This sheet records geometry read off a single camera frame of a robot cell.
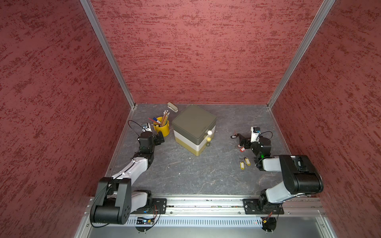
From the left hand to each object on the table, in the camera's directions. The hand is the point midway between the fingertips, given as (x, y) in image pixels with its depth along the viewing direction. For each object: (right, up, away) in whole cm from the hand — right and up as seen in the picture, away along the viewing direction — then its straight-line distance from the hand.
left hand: (153, 135), depth 90 cm
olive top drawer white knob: (+34, +3, -8) cm, 35 cm away
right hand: (+59, 0, +5) cm, 59 cm away
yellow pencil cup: (+6, +3, +8) cm, 10 cm away
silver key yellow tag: (+59, -16, +1) cm, 61 cm away
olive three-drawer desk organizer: (+25, +5, -9) cm, 27 cm away
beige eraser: (+8, +20, +27) cm, 34 cm away
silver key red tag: (+57, -10, +4) cm, 58 cm away
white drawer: (+25, -4, -7) cm, 26 cm away
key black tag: (+53, -2, +12) cm, 55 cm away
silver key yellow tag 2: (+55, -18, -1) cm, 58 cm away
